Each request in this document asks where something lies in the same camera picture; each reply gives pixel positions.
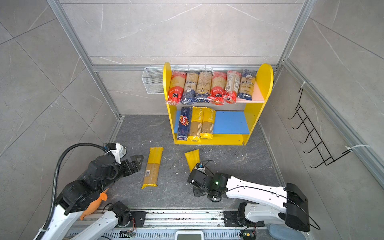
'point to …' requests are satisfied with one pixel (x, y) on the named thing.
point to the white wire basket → (152, 77)
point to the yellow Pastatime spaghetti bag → (197, 118)
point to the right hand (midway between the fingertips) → (196, 187)
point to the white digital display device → (189, 235)
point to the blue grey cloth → (282, 232)
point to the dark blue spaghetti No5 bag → (185, 123)
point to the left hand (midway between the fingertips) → (136, 156)
